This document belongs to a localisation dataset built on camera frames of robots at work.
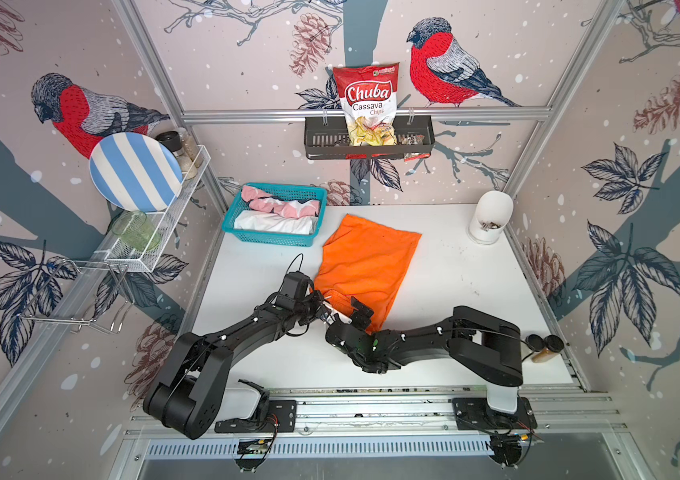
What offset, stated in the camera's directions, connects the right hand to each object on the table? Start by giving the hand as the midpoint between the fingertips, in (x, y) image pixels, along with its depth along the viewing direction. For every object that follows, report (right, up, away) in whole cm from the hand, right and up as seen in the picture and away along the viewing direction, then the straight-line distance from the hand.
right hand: (348, 308), depth 88 cm
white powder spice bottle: (+49, -5, -12) cm, 51 cm away
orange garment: (+7, +12, +15) cm, 21 cm away
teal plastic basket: (-26, +40, +30) cm, 56 cm away
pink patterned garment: (-33, +35, +26) cm, 55 cm away
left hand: (-4, +3, 0) cm, 5 cm away
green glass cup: (-51, +24, -18) cm, 59 cm away
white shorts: (-32, +27, +22) cm, 48 cm away
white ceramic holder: (+53, +31, +18) cm, 63 cm away
